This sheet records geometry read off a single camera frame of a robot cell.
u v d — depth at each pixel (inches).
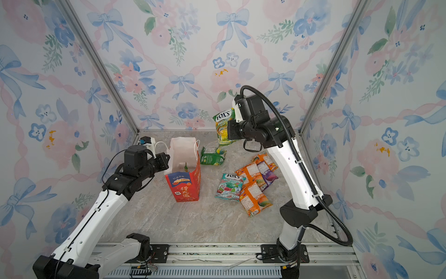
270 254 28.7
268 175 36.8
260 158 40.5
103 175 36.5
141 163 22.3
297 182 16.3
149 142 26.3
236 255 29.5
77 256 15.1
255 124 17.7
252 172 37.2
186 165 35.2
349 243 15.4
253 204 33.3
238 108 19.3
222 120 27.3
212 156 40.6
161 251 29.5
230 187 35.7
